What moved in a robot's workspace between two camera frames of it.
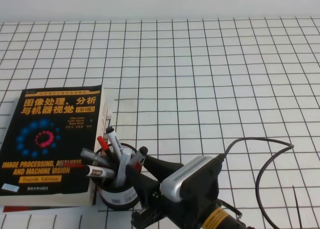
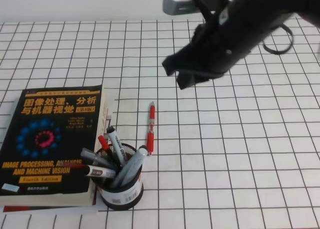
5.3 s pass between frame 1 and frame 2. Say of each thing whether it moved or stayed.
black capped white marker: stayed
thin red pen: stayed
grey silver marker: stayed
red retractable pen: moved
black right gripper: moved
